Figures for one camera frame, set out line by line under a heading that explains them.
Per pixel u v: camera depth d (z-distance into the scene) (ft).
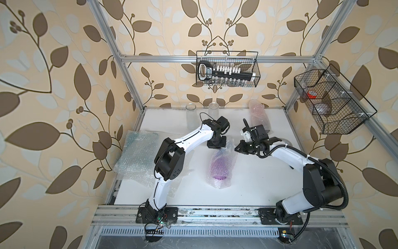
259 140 2.27
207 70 2.77
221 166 2.52
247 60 2.99
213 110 3.19
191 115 3.19
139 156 2.91
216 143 2.57
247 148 2.57
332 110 2.71
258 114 3.44
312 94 2.64
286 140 3.20
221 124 2.38
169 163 1.70
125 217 2.48
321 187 1.44
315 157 1.58
